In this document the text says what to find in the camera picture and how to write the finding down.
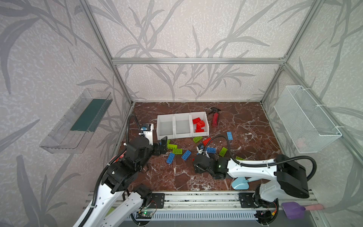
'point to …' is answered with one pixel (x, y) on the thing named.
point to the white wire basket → (311, 129)
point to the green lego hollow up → (177, 151)
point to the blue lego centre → (186, 155)
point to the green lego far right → (239, 158)
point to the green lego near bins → (197, 139)
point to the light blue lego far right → (229, 135)
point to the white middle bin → (183, 125)
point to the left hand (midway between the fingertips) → (161, 132)
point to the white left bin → (165, 126)
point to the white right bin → (203, 116)
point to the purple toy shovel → (293, 211)
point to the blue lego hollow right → (211, 150)
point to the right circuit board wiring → (265, 217)
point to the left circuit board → (145, 214)
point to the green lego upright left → (168, 141)
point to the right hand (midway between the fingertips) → (198, 158)
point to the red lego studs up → (205, 141)
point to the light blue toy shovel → (240, 183)
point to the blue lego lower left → (170, 158)
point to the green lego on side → (170, 146)
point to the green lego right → (223, 152)
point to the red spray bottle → (215, 117)
